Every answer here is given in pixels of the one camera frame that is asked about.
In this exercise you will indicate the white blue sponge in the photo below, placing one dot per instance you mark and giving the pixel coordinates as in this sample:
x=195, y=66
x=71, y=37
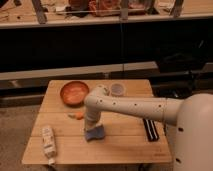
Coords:
x=95, y=134

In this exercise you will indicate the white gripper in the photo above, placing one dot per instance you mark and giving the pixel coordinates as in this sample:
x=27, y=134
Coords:
x=91, y=121

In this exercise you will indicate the clear plastic cup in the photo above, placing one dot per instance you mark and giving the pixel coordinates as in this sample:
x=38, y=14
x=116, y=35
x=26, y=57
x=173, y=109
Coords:
x=117, y=89

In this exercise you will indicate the black shelf unit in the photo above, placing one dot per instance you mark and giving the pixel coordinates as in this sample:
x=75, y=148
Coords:
x=174, y=45

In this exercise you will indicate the small orange carrot toy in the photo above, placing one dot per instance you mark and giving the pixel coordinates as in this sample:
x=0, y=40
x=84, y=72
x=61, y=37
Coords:
x=77, y=116

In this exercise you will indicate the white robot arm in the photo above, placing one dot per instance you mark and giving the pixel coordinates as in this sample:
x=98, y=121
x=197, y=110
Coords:
x=192, y=116

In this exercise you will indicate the orange wooden bowl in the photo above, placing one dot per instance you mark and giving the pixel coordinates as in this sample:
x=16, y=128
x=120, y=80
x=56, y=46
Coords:
x=73, y=93

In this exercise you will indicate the wooden table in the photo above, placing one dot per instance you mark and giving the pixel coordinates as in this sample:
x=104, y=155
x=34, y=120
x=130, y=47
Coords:
x=117, y=139

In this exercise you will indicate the black white striped cloth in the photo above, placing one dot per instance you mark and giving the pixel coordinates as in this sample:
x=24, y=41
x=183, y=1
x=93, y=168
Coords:
x=151, y=130

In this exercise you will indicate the white squeeze tube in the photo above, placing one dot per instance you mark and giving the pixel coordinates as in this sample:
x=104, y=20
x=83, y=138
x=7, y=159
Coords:
x=49, y=145

